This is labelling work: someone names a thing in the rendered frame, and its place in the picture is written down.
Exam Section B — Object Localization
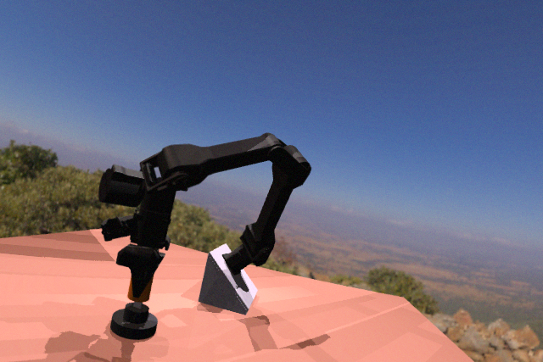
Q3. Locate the black round pedestal with silver shaft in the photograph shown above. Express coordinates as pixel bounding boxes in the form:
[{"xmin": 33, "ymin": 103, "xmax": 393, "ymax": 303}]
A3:
[{"xmin": 110, "ymin": 302, "xmax": 158, "ymax": 340}]

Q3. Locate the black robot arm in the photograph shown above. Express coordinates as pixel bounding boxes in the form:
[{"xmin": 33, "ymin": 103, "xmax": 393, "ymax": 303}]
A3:
[{"xmin": 98, "ymin": 133, "xmax": 311, "ymax": 275}]

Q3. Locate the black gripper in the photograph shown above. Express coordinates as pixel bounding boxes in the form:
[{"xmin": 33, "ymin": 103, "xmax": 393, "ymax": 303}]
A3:
[{"xmin": 115, "ymin": 208, "xmax": 171, "ymax": 298}]

